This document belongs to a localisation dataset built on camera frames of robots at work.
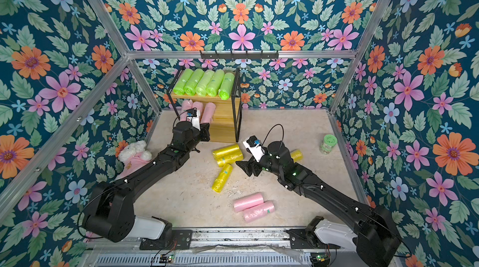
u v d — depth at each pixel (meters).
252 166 0.64
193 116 0.73
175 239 0.73
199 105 0.93
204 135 0.76
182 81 0.79
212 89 0.76
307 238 0.64
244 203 0.80
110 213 0.42
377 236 0.39
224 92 0.75
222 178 0.87
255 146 0.63
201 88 0.77
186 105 0.92
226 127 1.13
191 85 0.77
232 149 0.98
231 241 0.75
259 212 0.77
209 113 0.91
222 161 0.92
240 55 0.92
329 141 0.93
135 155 0.88
